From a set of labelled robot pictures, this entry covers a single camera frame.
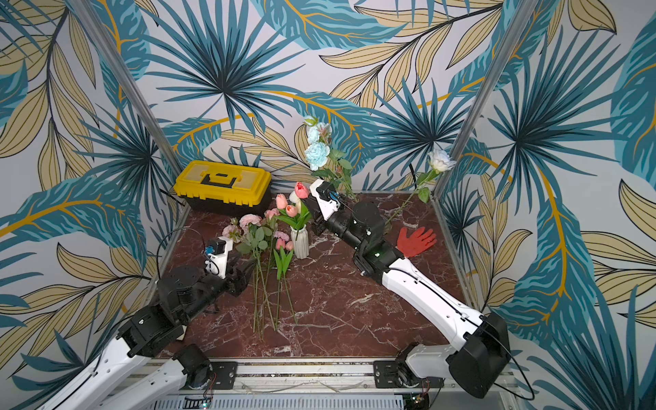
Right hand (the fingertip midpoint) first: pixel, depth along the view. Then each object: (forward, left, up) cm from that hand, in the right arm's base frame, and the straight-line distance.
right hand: (304, 193), depth 64 cm
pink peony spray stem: (+7, +20, -32) cm, 38 cm away
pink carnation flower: (+14, +12, -36) cm, 41 cm away
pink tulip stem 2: (+2, +10, -39) cm, 40 cm away
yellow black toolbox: (+27, +27, -23) cm, 44 cm away
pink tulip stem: (+5, +13, -37) cm, 39 cm away
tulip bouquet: (+3, +4, -10) cm, 11 cm away
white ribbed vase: (+5, +4, -29) cm, 30 cm away
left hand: (-11, +15, -15) cm, 24 cm away
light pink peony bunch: (+15, +32, -35) cm, 50 cm away
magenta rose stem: (+20, +16, -31) cm, 40 cm away
